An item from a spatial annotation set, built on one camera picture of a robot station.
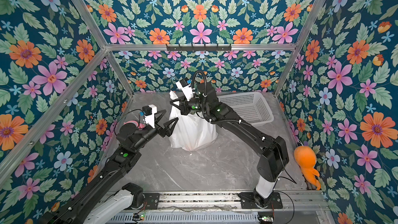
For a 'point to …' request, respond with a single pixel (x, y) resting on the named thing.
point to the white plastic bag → (193, 132)
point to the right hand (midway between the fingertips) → (176, 97)
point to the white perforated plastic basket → (252, 106)
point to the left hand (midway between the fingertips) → (171, 115)
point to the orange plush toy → (306, 157)
